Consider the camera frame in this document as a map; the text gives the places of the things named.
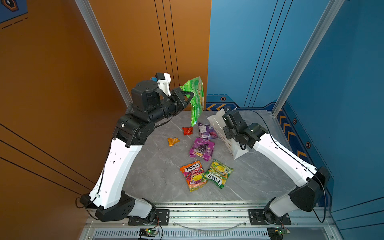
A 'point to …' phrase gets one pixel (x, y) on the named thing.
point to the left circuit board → (151, 232)
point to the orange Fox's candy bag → (195, 175)
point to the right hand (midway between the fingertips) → (230, 126)
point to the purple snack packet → (207, 132)
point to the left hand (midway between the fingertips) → (196, 91)
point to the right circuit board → (276, 233)
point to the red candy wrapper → (188, 131)
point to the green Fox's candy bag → (217, 173)
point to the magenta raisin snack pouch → (202, 148)
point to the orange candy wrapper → (172, 141)
